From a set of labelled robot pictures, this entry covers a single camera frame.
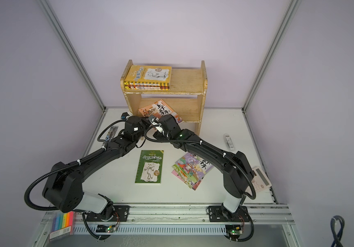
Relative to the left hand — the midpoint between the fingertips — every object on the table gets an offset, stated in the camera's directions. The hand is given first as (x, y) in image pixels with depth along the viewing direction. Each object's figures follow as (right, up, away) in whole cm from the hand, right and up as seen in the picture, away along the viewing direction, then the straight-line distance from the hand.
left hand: (149, 117), depth 84 cm
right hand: (+8, -7, 0) cm, 10 cm away
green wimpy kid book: (-1, -31, +3) cm, 31 cm away
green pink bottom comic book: (+17, -33, +3) cm, 38 cm away
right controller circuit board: (+43, -54, -13) cm, 70 cm away
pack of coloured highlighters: (-37, -51, -14) cm, 65 cm away
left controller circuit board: (-19, -54, -13) cm, 58 cm away
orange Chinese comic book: (+4, +5, +8) cm, 10 cm away
